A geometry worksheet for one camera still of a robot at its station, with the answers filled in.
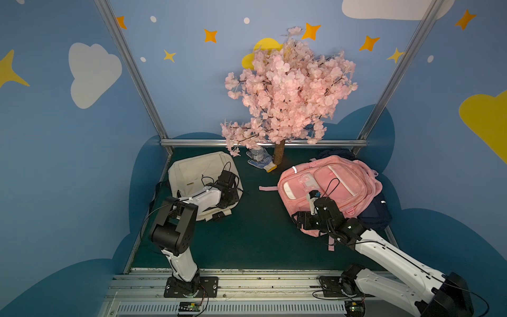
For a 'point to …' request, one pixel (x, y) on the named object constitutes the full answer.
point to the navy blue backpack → (379, 216)
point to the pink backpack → (321, 193)
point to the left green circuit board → (189, 306)
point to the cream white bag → (187, 174)
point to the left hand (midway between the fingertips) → (235, 197)
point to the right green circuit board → (355, 308)
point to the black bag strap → (163, 191)
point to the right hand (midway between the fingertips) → (302, 213)
